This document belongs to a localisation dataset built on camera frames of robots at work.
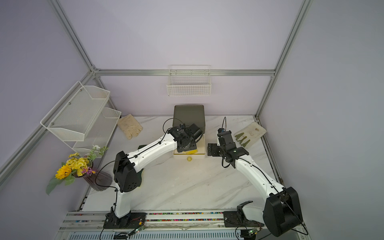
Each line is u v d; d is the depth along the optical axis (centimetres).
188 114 95
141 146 102
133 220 73
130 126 114
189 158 86
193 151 83
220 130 75
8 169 50
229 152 60
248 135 108
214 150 75
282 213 40
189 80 95
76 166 66
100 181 82
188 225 73
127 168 46
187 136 59
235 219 74
